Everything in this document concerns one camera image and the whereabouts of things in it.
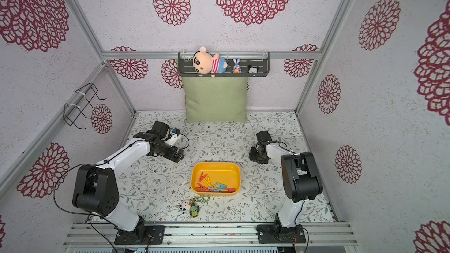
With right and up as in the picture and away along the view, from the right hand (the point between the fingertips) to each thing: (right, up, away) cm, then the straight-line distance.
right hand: (252, 155), depth 98 cm
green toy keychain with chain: (-29, -21, -17) cm, 40 cm away
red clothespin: (-27, -10, -8) cm, 30 cm away
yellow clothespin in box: (-24, -12, -10) cm, 28 cm away
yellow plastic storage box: (-14, -9, -6) cm, 17 cm away
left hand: (-41, +2, -8) cm, 42 cm away
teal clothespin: (-17, -14, -10) cm, 24 cm away
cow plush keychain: (-34, -20, -18) cm, 43 cm away
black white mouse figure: (-1, +46, -5) cm, 46 cm away
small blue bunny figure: (-9, +46, -8) cm, 47 cm away
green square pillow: (-21, +32, +3) cm, 38 cm away
